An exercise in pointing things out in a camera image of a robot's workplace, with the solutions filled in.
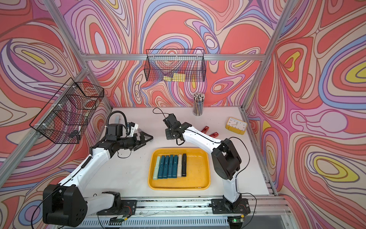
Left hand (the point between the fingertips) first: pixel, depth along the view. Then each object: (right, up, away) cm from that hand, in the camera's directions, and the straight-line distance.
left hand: (150, 141), depth 79 cm
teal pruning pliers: (+14, -16, +6) cm, 22 cm away
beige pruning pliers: (+17, -16, +5) cm, 24 cm away
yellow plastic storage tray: (+28, -22, +4) cm, 35 cm away
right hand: (+12, +2, +11) cm, 16 cm away
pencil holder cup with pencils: (+30, +24, +27) cm, 47 cm away
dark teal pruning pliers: (+6, -17, +5) cm, 18 cm away
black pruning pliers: (+19, -16, +5) cm, 25 cm away
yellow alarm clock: (+58, +8, +26) cm, 64 cm away
